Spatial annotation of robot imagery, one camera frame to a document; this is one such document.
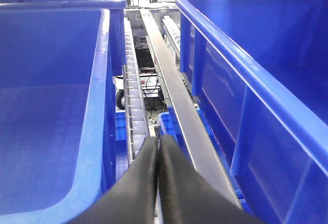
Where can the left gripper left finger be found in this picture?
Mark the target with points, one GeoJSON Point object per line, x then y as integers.
{"type": "Point", "coordinates": [133, 190]}

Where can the steel roller flow rack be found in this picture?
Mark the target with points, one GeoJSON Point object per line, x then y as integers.
{"type": "Point", "coordinates": [170, 80]}

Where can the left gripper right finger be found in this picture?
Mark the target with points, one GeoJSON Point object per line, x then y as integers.
{"type": "Point", "coordinates": [182, 190]}

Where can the small blue plastic bin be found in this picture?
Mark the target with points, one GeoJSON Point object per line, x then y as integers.
{"type": "Point", "coordinates": [120, 131]}

